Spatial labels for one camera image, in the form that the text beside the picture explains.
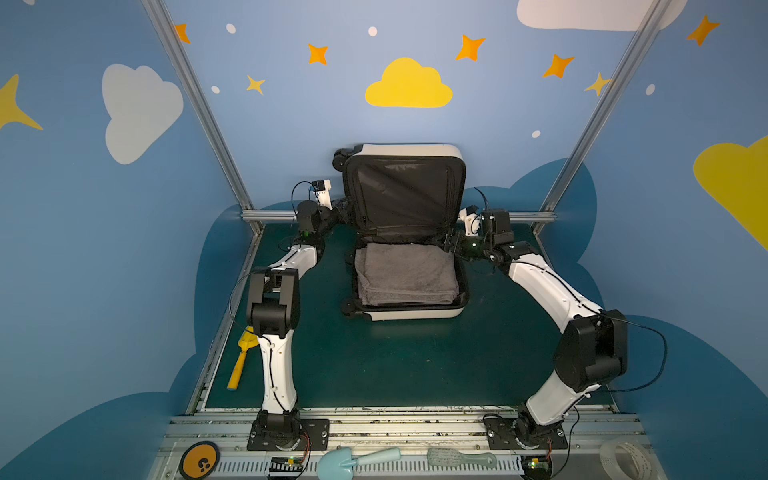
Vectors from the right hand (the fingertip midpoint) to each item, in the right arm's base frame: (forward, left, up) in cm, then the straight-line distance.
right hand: (442, 239), depth 86 cm
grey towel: (-3, +10, -13) cm, 17 cm away
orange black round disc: (-55, +59, -22) cm, 83 cm away
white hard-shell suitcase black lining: (+17, +12, -2) cm, 21 cm away
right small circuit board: (-51, -24, -27) cm, 63 cm away
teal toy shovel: (-54, +26, -23) cm, 64 cm away
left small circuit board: (-54, +39, -26) cm, 72 cm away
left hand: (+15, +29, +3) cm, 32 cm away
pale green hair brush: (-51, 0, -22) cm, 56 cm away
